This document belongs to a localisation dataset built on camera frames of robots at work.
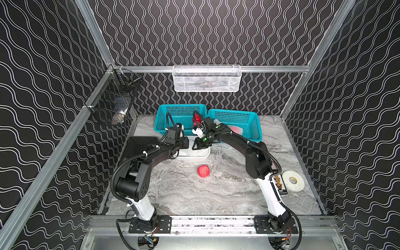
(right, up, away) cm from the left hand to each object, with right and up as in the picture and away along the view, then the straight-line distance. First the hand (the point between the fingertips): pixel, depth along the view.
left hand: (186, 137), depth 95 cm
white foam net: (+2, -9, 0) cm, 9 cm away
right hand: (+5, -6, +1) cm, 8 cm away
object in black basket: (-35, +11, -11) cm, 39 cm away
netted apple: (+10, -18, -8) cm, 23 cm away
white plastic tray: (+3, -13, 0) cm, 13 cm away
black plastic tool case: (-32, -5, +3) cm, 32 cm away
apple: (+6, +13, +18) cm, 23 cm away
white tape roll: (+61, -24, -6) cm, 66 cm away
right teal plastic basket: (+44, +10, +19) cm, 49 cm away
